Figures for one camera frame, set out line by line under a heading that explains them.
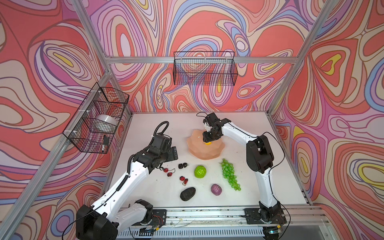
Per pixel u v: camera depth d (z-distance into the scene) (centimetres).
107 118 74
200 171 82
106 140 73
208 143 94
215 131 75
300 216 76
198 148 99
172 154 73
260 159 57
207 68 96
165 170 88
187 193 77
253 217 74
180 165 91
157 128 60
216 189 78
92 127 74
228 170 85
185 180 84
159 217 73
